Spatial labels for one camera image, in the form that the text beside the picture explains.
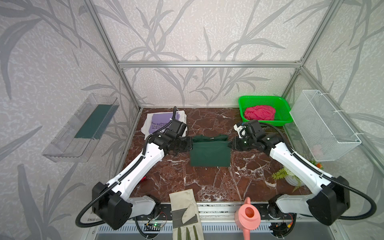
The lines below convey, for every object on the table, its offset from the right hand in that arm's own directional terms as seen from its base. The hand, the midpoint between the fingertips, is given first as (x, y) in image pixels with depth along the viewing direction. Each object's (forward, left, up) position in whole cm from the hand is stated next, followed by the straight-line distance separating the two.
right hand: (228, 140), depth 80 cm
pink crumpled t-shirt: (+32, -31, -13) cm, 47 cm away
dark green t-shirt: (-6, +11, -2) cm, 13 cm away
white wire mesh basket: (-8, -40, +15) cm, 43 cm away
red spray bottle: (-15, +48, -17) cm, 53 cm away
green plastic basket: (+32, -47, -16) cm, 59 cm away
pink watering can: (-34, -5, -6) cm, 35 cm away
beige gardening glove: (-36, +22, -17) cm, 45 cm away
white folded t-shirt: (+21, +55, -15) cm, 61 cm away
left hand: (-2, +18, +2) cm, 18 cm away
